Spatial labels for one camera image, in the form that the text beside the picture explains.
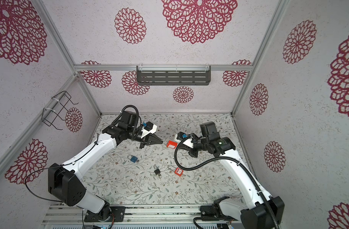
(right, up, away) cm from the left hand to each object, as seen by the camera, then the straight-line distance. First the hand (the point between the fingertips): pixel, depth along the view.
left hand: (160, 142), depth 72 cm
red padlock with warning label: (+9, -19, +16) cm, 27 cm away
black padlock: (-4, -20, +18) cm, 27 cm away
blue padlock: (-20, -14, +23) cm, 33 cm away
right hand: (+11, 0, +1) cm, 11 cm away
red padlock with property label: (+6, -1, -3) cm, 7 cm away
